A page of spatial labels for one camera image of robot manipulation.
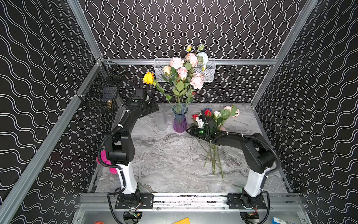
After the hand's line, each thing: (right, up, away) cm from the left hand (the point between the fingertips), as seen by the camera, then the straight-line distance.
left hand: (160, 108), depth 93 cm
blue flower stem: (+38, 0, +18) cm, 42 cm away
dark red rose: (+25, -5, +17) cm, 30 cm away
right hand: (+19, -16, +1) cm, 25 cm away
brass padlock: (-28, +3, -10) cm, 30 cm away
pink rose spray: (+50, -1, +13) cm, 52 cm away
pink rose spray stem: (+19, +5, -12) cm, 23 cm away
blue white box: (+61, -57, -24) cm, 87 cm away
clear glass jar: (0, -9, +5) cm, 10 cm away
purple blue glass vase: (+13, -9, +2) cm, 17 cm away
